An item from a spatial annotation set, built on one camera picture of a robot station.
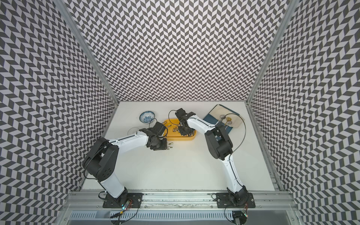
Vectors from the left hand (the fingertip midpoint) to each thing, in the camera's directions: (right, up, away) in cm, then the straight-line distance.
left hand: (164, 148), depth 91 cm
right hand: (+15, +9, +8) cm, 20 cm away
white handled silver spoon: (+42, +21, +15) cm, 49 cm away
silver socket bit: (+4, +3, -1) cm, 5 cm away
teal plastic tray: (+35, +18, +17) cm, 43 cm away
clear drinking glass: (-21, +11, 0) cm, 24 cm away
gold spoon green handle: (+46, +18, +15) cm, 52 cm away
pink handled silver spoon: (+47, +16, +12) cm, 51 cm away
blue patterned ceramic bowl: (-16, +20, +17) cm, 31 cm away
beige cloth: (+40, +25, +16) cm, 50 cm away
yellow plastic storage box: (+5, +9, +8) cm, 13 cm away
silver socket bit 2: (+4, 0, +1) cm, 4 cm away
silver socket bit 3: (+6, +11, +11) cm, 17 cm away
